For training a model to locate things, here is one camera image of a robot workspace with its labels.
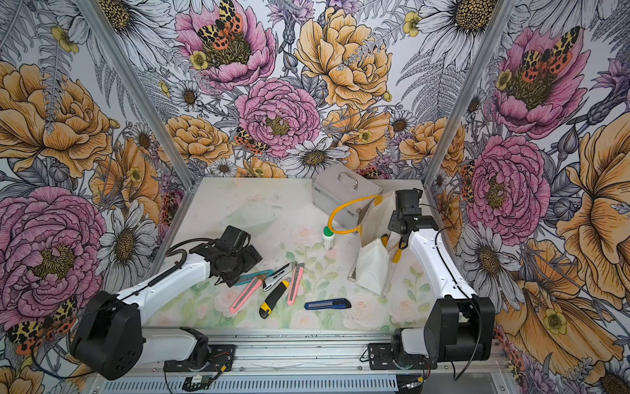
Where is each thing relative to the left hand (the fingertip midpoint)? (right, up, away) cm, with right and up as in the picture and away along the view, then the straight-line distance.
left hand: (250, 272), depth 86 cm
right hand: (+52, +16, -2) cm, 55 cm away
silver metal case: (+31, +31, +15) cm, 47 cm away
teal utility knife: (-1, -2, +3) cm, 4 cm away
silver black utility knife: (+9, -2, +4) cm, 10 cm away
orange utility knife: (+50, +9, +16) cm, 54 cm away
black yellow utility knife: (+8, -9, -1) cm, 12 cm away
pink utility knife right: (+15, -5, +3) cm, 16 cm away
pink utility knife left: (0, -6, +1) cm, 6 cm away
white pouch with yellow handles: (+43, +9, -8) cm, 44 cm away
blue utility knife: (+31, -10, -2) cm, 33 cm away
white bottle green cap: (+27, +11, +6) cm, 30 cm away
